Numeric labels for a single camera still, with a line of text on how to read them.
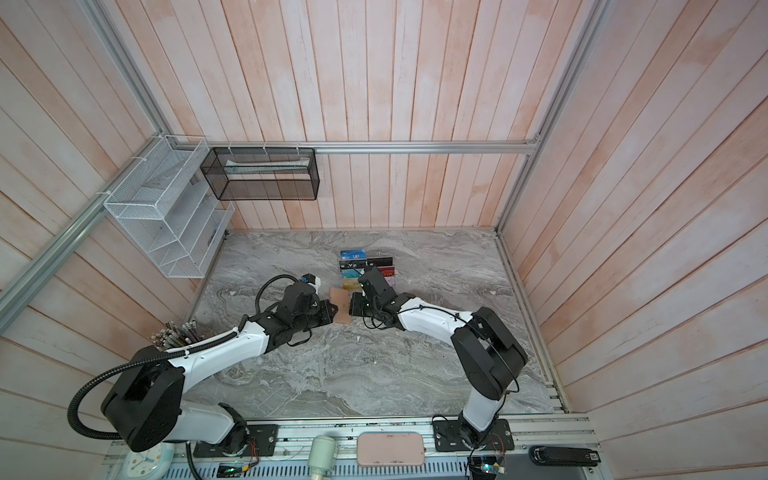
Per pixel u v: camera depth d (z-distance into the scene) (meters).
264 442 0.73
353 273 1.01
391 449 0.72
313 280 0.81
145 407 0.42
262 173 1.06
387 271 0.99
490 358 0.46
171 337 0.72
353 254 1.01
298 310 0.67
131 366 0.41
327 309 0.86
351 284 1.02
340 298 0.90
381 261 1.02
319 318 0.76
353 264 1.01
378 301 0.69
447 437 0.73
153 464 0.68
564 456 0.69
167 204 0.70
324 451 0.66
